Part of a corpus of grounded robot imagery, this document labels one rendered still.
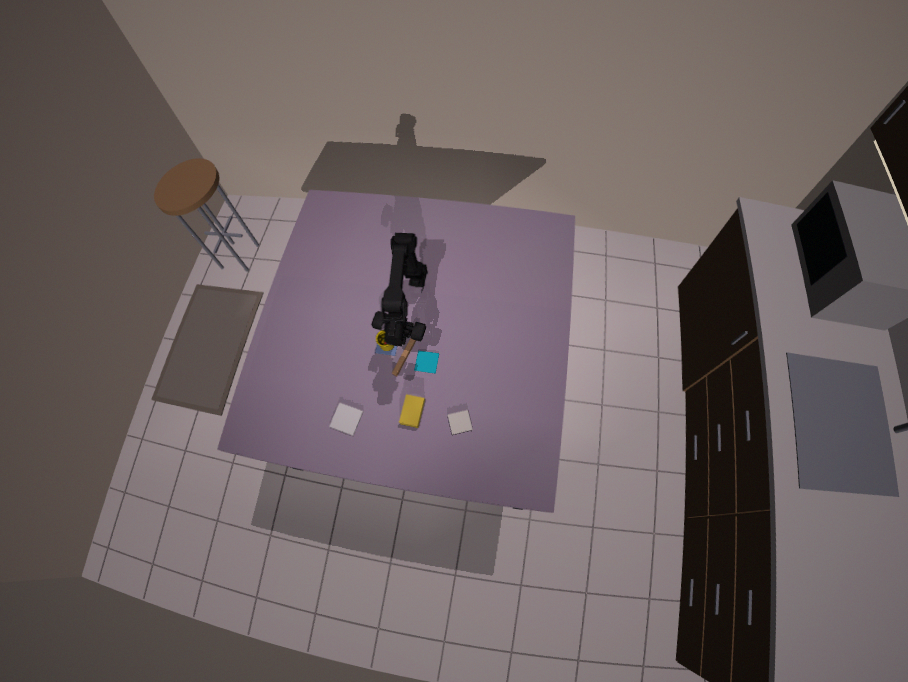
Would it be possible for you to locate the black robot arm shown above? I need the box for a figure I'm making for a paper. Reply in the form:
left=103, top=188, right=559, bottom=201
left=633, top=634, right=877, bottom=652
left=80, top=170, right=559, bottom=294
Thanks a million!
left=381, top=233, right=428, bottom=347

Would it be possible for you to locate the white flat rectangular block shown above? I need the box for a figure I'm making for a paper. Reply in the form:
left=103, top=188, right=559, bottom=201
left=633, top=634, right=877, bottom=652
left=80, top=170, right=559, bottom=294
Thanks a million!
left=448, top=410, right=473, bottom=435

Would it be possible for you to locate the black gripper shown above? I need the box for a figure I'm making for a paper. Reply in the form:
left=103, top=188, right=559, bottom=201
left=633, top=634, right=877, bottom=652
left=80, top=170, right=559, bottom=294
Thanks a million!
left=372, top=311, right=426, bottom=341

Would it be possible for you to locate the brown wooden beam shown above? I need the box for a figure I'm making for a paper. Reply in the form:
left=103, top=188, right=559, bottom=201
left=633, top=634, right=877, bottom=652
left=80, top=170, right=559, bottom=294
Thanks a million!
left=392, top=338, right=416, bottom=377

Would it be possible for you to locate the yellow cup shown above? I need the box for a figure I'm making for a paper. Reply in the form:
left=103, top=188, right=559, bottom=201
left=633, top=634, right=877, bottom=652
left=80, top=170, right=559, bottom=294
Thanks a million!
left=376, top=330, right=394, bottom=351

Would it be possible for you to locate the yellow rectangular block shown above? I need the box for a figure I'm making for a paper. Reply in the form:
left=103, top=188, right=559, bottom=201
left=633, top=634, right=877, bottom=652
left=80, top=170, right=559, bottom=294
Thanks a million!
left=399, top=395, right=425, bottom=428

